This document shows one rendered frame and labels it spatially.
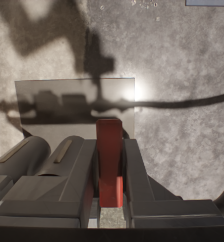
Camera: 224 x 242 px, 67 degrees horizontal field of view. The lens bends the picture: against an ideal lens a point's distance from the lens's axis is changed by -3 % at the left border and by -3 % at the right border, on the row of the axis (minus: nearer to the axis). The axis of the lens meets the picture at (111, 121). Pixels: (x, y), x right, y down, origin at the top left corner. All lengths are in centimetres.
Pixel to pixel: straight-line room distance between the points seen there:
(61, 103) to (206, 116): 53
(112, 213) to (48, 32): 58
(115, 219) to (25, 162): 20
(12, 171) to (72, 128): 37
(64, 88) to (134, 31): 30
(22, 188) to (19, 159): 10
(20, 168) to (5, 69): 45
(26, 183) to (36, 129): 46
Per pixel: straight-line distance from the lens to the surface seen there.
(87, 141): 15
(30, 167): 35
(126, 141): 15
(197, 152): 75
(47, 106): 66
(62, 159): 30
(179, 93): 65
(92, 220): 23
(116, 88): 60
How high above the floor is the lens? 61
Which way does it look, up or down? 73 degrees down
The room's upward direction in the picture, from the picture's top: 177 degrees counter-clockwise
